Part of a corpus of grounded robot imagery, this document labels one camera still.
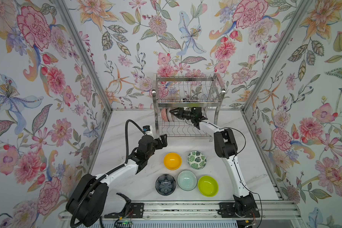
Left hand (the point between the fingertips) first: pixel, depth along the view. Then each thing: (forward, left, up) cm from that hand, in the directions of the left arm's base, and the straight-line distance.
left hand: (164, 135), depth 85 cm
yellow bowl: (-10, -5, -15) cm, 18 cm away
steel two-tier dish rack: (+43, -6, -3) cm, 44 cm away
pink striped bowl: (+21, -3, -5) cm, 21 cm away
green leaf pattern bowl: (-9, -21, -16) cm, 28 cm away
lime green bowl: (-25, -25, -14) cm, 38 cm away
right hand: (+22, -4, -2) cm, 23 cm away
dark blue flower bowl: (-24, -1, -15) cm, 28 cm away
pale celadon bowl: (-22, -13, -14) cm, 29 cm away
